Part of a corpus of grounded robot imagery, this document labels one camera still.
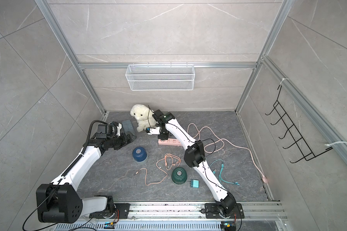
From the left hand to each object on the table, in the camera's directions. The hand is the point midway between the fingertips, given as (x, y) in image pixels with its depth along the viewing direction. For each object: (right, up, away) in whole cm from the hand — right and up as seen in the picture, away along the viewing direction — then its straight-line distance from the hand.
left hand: (132, 137), depth 84 cm
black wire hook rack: (+83, +7, -14) cm, 84 cm away
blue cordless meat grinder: (+5, -11, -1) cm, 12 cm away
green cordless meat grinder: (+28, -20, -9) cm, 35 cm away
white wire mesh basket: (+15, +41, +16) cm, 46 cm away
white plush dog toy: (+4, +12, +11) cm, 17 cm away
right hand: (+18, 0, +15) cm, 24 cm away
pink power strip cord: (+81, -26, +4) cm, 85 cm away
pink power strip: (+22, -5, +14) cm, 26 cm away
